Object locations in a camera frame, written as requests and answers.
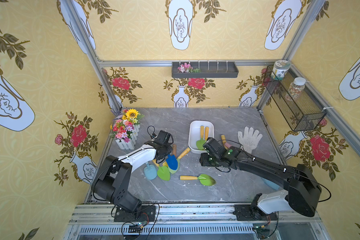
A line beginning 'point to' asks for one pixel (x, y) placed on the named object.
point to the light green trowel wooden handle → (174, 152)
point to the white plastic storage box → (194, 134)
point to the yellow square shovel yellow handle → (207, 133)
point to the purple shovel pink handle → (228, 145)
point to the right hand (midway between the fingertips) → (204, 157)
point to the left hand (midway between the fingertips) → (164, 148)
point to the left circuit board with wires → (138, 227)
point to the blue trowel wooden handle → (172, 162)
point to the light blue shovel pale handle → (150, 171)
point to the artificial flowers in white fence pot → (126, 129)
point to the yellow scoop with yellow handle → (187, 150)
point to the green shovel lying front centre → (204, 179)
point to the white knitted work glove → (249, 140)
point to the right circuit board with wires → (262, 231)
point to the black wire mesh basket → (300, 108)
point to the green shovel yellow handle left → (163, 171)
